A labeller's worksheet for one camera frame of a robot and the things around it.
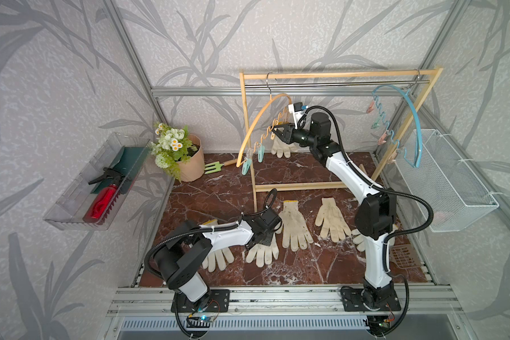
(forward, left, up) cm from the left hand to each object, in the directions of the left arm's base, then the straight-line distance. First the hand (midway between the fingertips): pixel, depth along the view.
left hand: (265, 237), depth 89 cm
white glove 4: (+7, -30, +1) cm, 31 cm away
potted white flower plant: (+22, +34, +31) cm, 51 cm away
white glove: (+36, -7, +18) cm, 41 cm away
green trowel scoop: (+10, +48, +32) cm, 59 cm away
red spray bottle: (-5, +47, +34) cm, 58 cm away
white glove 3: (+2, -13, 0) cm, 13 cm away
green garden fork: (+40, +27, 0) cm, 48 cm away
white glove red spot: (-7, +1, 0) cm, 7 cm away
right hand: (+29, -2, +36) cm, 46 cm away
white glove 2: (-8, +19, 0) cm, 21 cm away
